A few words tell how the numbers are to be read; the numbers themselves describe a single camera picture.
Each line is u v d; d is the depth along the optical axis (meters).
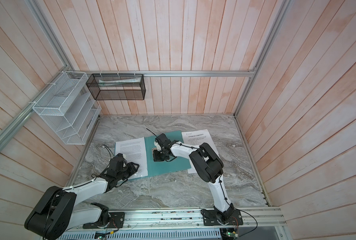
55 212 0.42
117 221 0.73
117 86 1.04
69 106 0.73
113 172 0.70
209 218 0.73
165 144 0.78
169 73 1.01
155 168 0.91
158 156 0.86
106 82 0.90
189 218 0.75
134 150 1.01
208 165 0.55
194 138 1.07
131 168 0.80
